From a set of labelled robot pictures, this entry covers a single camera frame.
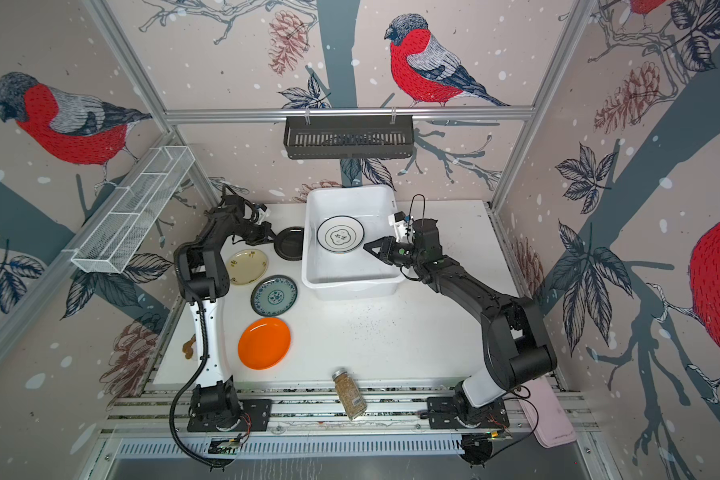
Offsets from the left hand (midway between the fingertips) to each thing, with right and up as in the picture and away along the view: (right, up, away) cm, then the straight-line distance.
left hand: (275, 236), depth 106 cm
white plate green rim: (+24, +1, +4) cm, 24 cm away
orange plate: (+3, -31, -20) cm, 37 cm away
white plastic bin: (+29, -13, -5) cm, 33 cm away
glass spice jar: (+29, -39, -34) cm, 59 cm away
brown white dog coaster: (-19, -32, -21) cm, 43 cm away
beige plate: (-9, -11, -3) cm, 14 cm away
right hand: (+33, -4, -24) cm, 41 cm away
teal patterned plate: (+3, -19, -11) cm, 22 cm away
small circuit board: (-1, -51, -35) cm, 62 cm away
